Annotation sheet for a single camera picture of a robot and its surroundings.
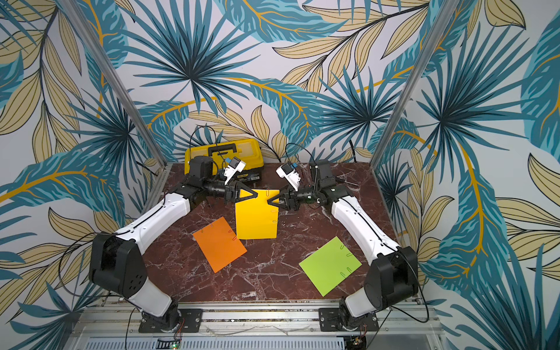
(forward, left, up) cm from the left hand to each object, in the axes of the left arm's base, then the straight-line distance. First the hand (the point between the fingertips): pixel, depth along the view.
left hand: (255, 198), depth 72 cm
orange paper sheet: (-4, +16, -27) cm, 32 cm away
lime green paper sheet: (-12, -29, -29) cm, 43 cm away
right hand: (+1, -6, -1) cm, 6 cm away
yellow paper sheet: (-4, -1, -7) cm, 8 cm away
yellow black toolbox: (+35, +7, -10) cm, 37 cm away
